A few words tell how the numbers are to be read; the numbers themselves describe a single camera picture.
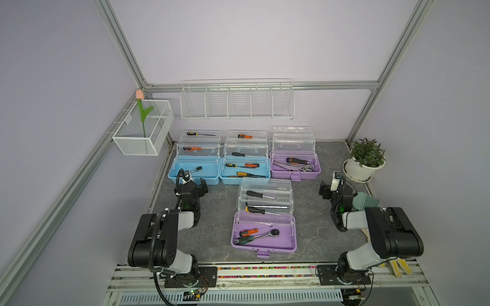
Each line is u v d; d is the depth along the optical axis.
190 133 1.08
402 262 0.76
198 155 1.06
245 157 1.04
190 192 0.71
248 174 1.05
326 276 0.74
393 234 0.45
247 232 0.83
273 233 0.83
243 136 1.08
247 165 1.08
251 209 0.83
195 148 1.08
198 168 1.06
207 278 0.74
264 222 0.85
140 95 0.85
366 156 0.91
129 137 0.82
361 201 0.94
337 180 0.81
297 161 1.09
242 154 1.04
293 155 1.09
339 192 0.71
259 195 0.84
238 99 1.00
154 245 0.41
